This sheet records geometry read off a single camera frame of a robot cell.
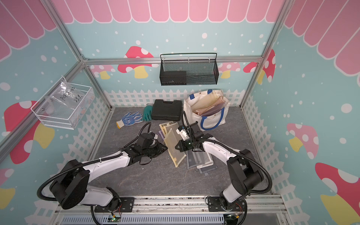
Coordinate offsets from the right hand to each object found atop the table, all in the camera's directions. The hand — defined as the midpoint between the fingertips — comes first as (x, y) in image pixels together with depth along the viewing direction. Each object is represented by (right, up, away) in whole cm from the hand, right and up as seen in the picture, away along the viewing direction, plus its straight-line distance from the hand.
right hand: (176, 146), depth 84 cm
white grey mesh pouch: (+14, -8, +4) cm, 17 cm away
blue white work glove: (-39, +16, +28) cm, 51 cm away
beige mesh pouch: (+20, +30, +18) cm, 40 cm away
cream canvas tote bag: (+22, +15, +11) cm, 29 cm away
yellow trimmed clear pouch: (-4, +2, +9) cm, 10 cm away
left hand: (-6, -3, 0) cm, 6 cm away
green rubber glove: (-25, +22, +30) cm, 45 cm away
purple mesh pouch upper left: (+24, +22, +8) cm, 34 cm away
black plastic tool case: (-10, +23, +33) cm, 42 cm away
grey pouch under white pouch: (+19, -15, +3) cm, 24 cm away
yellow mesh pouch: (-9, +10, +21) cm, 25 cm away
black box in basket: (-2, +44, +10) cm, 46 cm away
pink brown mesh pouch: (+16, +22, +6) cm, 28 cm away
